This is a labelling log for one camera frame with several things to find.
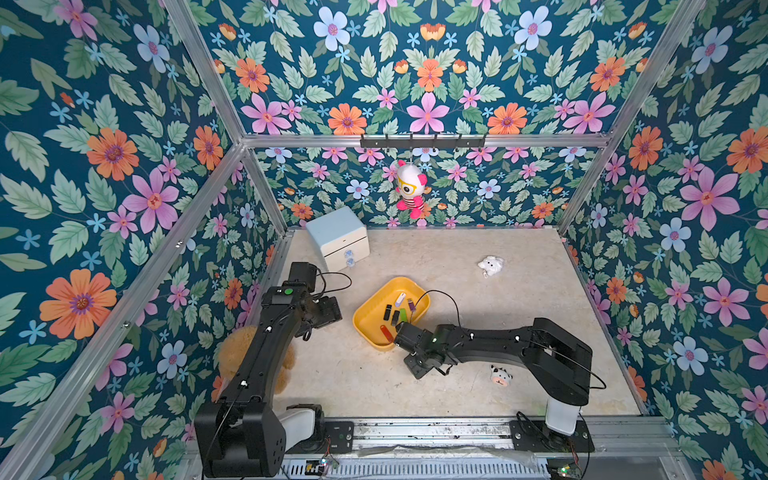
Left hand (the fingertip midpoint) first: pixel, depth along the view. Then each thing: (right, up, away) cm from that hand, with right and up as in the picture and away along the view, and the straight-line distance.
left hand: (330, 315), depth 81 cm
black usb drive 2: (+18, -4, +14) cm, 23 cm away
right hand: (+24, -15, +5) cm, 29 cm away
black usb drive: (+15, -2, +15) cm, 21 cm away
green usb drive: (+20, -3, +15) cm, 25 cm away
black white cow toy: (+47, -17, +1) cm, 51 cm away
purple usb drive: (+23, 0, +17) cm, 28 cm away
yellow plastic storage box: (+9, -4, +14) cm, 17 cm away
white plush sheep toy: (+51, +13, +23) cm, 58 cm away
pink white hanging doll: (+23, +39, +16) cm, 48 cm away
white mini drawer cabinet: (-1, +22, +17) cm, 28 cm away
